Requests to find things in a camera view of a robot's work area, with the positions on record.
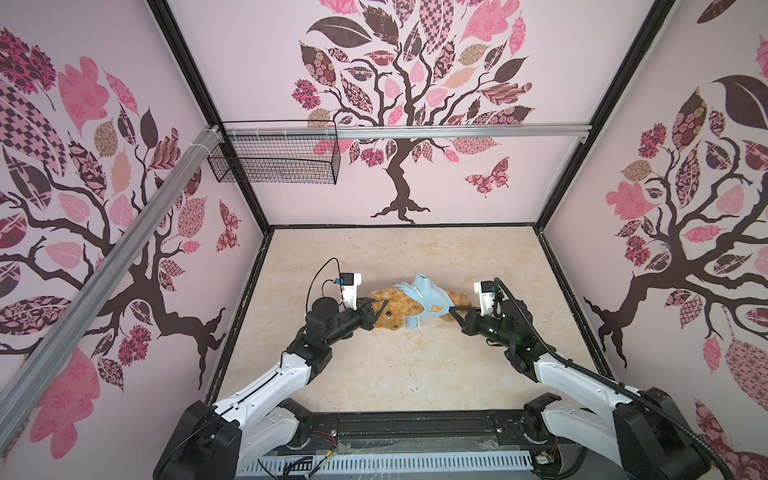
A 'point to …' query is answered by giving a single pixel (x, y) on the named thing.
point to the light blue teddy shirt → (435, 301)
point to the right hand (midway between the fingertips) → (452, 306)
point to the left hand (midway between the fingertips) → (388, 303)
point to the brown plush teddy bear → (401, 306)
